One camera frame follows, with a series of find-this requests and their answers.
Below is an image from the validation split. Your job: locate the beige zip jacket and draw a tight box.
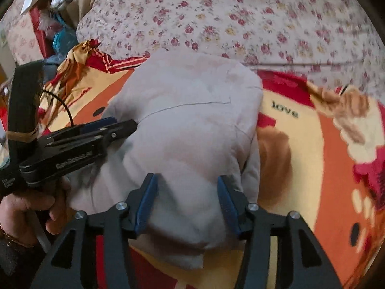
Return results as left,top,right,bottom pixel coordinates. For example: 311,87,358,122
69,50,263,269

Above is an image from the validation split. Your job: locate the person's left hand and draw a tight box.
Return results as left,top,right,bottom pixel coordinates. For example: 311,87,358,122
1,178,73,247

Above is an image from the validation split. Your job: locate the orange red yellow blanket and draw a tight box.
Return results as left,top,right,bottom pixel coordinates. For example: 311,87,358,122
36,39,385,289

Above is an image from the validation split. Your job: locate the blue cloth pile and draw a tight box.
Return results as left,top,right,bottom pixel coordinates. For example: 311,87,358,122
38,13,78,65

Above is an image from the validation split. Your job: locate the floral white quilt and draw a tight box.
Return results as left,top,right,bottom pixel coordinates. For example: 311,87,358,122
77,0,384,100

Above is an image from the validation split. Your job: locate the black cable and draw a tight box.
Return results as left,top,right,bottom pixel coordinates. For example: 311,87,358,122
42,89,75,127

